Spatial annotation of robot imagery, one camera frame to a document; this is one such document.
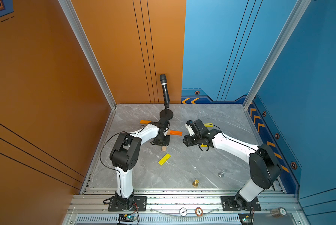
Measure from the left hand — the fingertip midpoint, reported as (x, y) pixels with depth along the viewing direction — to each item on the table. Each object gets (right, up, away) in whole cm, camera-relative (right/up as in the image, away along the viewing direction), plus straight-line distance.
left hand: (167, 142), depth 97 cm
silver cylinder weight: (+32, -15, -16) cm, 39 cm away
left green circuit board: (-19, -34, -26) cm, 47 cm away
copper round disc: (+17, -31, -26) cm, 44 cm away
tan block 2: (-2, -3, -3) cm, 5 cm away
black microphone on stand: (-1, +20, +16) cm, 25 cm away
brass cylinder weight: (+17, -19, -20) cm, 32 cm away
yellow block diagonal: (-1, -9, -8) cm, 12 cm away
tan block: (+1, +6, +4) cm, 7 cm away
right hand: (+13, +3, -8) cm, 16 cm away
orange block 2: (+6, +6, +5) cm, 10 cm away
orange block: (-18, +14, +14) cm, 27 cm away
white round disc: (+9, -31, -26) cm, 41 cm away
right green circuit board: (+42, -34, -26) cm, 60 cm away
